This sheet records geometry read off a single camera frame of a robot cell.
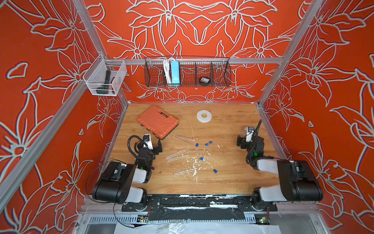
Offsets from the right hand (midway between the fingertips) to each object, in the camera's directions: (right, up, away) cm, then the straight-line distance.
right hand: (244, 134), depth 92 cm
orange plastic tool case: (-58, +8, +10) cm, 60 cm away
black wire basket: (-15, +45, +9) cm, 48 cm away
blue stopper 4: (-28, -15, -2) cm, 32 cm away
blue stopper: (-30, -8, +3) cm, 31 cm away
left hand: (-59, -2, -3) cm, 60 cm away
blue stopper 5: (-21, -21, -8) cm, 30 cm away
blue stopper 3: (-21, -6, +4) cm, 22 cm away
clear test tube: (-39, -4, +8) cm, 40 cm away
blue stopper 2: (-24, -7, +3) cm, 25 cm away
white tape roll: (-24, +12, +19) cm, 33 cm away
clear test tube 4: (-38, -21, -8) cm, 44 cm away
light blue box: (-45, +38, -2) cm, 59 cm away
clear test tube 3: (-45, -15, -2) cm, 48 cm away
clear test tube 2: (-45, -12, 0) cm, 47 cm away
